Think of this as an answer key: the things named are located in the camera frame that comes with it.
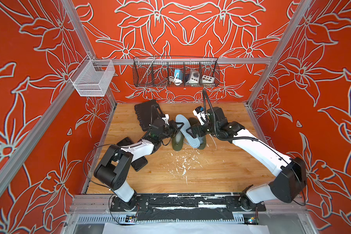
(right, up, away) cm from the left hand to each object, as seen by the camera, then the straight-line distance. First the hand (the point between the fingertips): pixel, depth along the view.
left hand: (185, 123), depth 83 cm
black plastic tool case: (-32, +9, +35) cm, 48 cm away
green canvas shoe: (-4, -13, +10) cm, 17 cm away
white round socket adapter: (+7, +29, +7) cm, 30 cm away
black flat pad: (-28, -25, +3) cm, 37 cm away
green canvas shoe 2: (+13, -11, +11) cm, 20 cm away
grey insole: (+3, -9, -5) cm, 11 cm away
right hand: (+2, -2, -5) cm, 6 cm away
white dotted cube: (+15, +29, +12) cm, 35 cm away
